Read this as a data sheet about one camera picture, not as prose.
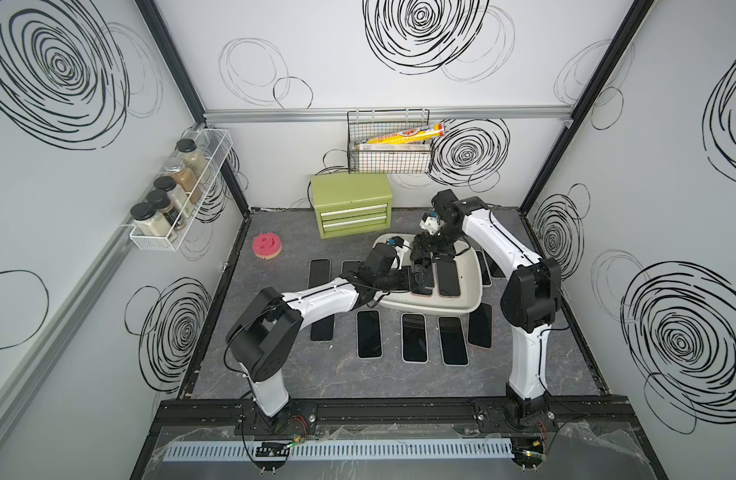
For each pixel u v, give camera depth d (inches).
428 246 31.6
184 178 27.8
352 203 39.1
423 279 29.8
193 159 29.7
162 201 24.8
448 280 39.1
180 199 27.2
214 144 37.0
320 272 40.5
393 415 29.7
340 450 30.3
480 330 34.4
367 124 36.9
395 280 29.5
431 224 34.0
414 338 33.8
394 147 35.0
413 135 34.1
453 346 33.6
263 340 18.2
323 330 35.0
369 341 34.1
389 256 26.4
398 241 31.1
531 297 20.8
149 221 24.0
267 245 41.5
